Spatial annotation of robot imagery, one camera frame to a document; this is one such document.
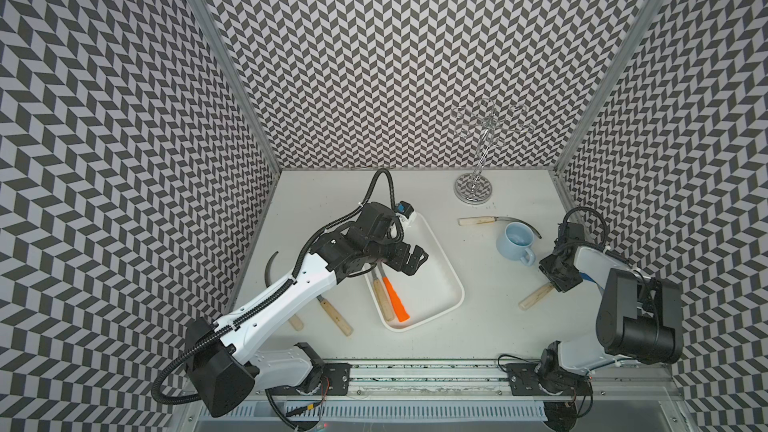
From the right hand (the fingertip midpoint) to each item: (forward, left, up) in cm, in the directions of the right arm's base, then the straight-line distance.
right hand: (545, 282), depth 90 cm
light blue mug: (+11, +8, +6) cm, 15 cm away
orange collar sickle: (-7, +45, +3) cm, 46 cm away
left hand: (-1, +42, +22) cm, 47 cm away
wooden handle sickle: (-14, +59, +4) cm, 61 cm away
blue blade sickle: (-7, +9, +3) cm, 12 cm away
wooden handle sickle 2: (-11, +74, +3) cm, 75 cm away
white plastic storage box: (-2, +35, +1) cm, 35 cm away
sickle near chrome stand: (+22, +18, +3) cm, 28 cm away
